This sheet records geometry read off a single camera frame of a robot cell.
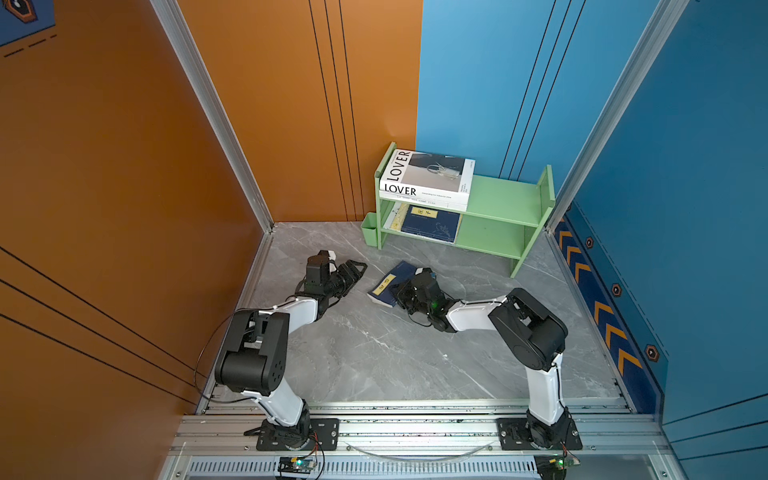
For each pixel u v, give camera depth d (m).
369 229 1.06
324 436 0.74
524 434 0.72
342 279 0.83
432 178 0.88
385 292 0.94
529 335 0.52
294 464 0.71
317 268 0.73
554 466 0.71
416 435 0.76
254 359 0.47
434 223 1.01
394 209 1.09
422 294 0.76
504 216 0.85
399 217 1.05
